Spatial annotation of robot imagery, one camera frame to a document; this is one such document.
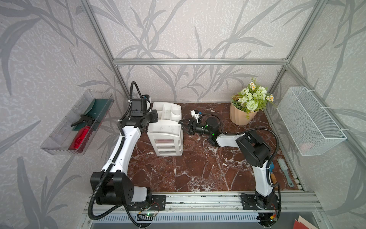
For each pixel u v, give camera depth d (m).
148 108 0.68
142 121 0.57
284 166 0.85
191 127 0.76
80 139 0.58
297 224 0.67
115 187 0.39
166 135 0.74
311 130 0.61
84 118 0.66
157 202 0.72
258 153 0.54
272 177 0.81
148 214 0.71
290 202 0.75
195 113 0.84
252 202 0.73
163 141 0.89
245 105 0.86
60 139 0.60
